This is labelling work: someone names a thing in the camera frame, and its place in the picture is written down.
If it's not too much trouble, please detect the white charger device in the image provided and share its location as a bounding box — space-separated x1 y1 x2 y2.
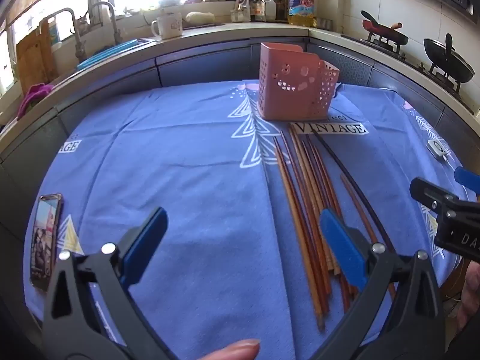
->
427 139 449 163

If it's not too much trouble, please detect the person's left hand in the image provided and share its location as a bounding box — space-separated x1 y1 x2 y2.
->
209 338 262 360

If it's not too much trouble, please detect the person's right hand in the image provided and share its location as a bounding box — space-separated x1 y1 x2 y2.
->
457 260 480 337

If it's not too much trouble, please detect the black gas stove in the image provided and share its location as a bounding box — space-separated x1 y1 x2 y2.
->
341 32 480 115

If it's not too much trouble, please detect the bunch of wooden chopsticks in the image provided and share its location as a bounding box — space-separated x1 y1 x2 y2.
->
273 125 396 332

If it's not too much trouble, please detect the white enamel mug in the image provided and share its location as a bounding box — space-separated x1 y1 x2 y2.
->
151 12 183 40

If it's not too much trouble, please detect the black wok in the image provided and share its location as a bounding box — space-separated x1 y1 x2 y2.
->
424 33 475 83

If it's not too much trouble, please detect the wooden cutting board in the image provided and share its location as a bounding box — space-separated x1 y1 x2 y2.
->
17 20 57 91

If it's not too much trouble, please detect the curved steel faucet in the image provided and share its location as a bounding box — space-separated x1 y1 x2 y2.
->
88 2 121 46

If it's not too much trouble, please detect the blue printed tablecloth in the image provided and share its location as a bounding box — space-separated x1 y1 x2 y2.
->
22 79 469 360

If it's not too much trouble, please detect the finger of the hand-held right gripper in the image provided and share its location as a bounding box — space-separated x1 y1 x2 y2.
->
454 167 480 198
409 177 463 219

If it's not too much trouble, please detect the white radish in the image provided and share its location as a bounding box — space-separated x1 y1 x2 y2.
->
185 12 215 24

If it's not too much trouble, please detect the yellow cooking oil bottle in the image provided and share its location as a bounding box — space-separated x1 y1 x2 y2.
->
287 0 316 28

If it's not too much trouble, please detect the blue plastic basin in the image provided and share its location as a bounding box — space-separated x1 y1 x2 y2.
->
77 38 140 70

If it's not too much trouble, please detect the white plastic jug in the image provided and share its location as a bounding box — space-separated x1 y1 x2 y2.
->
256 0 277 22

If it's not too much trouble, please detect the angular steel faucet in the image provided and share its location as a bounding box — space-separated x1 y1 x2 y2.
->
47 7 88 62

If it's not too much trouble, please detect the red frying pan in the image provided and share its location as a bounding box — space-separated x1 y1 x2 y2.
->
361 10 409 46

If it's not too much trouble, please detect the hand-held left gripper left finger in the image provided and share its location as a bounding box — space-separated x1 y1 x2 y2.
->
42 206 177 360

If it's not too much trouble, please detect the smartphone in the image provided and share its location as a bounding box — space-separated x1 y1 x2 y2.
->
29 193 64 291

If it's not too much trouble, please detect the pink perforated utensil holder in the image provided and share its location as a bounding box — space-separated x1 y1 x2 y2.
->
258 42 341 121

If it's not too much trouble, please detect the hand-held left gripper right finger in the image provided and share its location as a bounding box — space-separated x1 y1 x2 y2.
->
319 208 448 360

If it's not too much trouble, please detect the black chopstick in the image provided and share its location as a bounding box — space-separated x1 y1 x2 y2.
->
312 130 396 256

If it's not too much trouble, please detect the pink rag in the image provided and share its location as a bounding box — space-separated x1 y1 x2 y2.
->
17 83 54 119

